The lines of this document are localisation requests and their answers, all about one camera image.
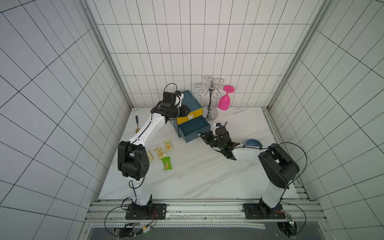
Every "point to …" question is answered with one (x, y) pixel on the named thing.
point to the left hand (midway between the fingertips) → (187, 114)
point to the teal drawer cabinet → (189, 100)
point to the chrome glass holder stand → (210, 113)
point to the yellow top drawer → (196, 114)
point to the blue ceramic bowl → (253, 142)
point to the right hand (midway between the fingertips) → (193, 135)
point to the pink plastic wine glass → (224, 102)
